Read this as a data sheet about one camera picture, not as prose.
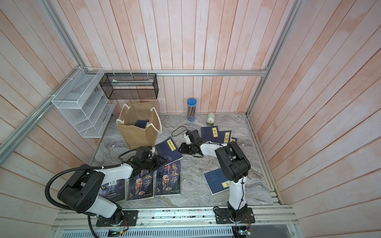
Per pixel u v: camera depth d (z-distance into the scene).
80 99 0.77
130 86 1.04
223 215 0.73
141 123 1.08
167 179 0.86
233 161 0.52
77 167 0.48
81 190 0.44
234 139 1.03
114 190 0.80
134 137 0.90
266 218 0.75
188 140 0.90
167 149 0.99
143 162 0.73
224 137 1.03
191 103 1.01
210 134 1.08
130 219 0.74
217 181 0.85
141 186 0.83
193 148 0.77
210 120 1.08
